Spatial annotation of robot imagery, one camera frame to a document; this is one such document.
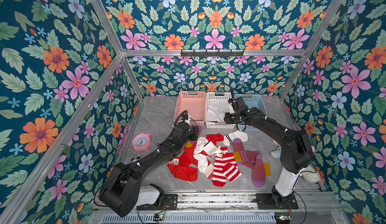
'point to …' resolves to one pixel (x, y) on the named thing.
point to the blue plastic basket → (252, 101)
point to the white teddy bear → (309, 175)
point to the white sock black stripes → (227, 139)
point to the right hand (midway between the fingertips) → (230, 115)
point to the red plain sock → (187, 156)
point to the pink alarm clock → (142, 141)
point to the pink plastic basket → (194, 102)
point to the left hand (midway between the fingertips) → (198, 127)
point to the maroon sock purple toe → (258, 174)
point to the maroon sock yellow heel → (242, 157)
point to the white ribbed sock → (202, 144)
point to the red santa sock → (181, 170)
